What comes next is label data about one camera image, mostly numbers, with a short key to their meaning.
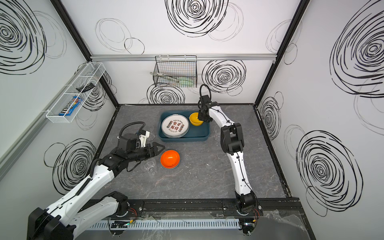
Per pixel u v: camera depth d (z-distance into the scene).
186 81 0.87
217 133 1.00
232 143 0.64
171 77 0.86
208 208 0.75
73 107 0.70
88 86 0.80
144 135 0.73
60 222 0.38
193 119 1.08
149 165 0.88
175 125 1.05
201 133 1.04
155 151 0.69
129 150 0.61
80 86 0.81
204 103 0.86
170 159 0.87
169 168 0.84
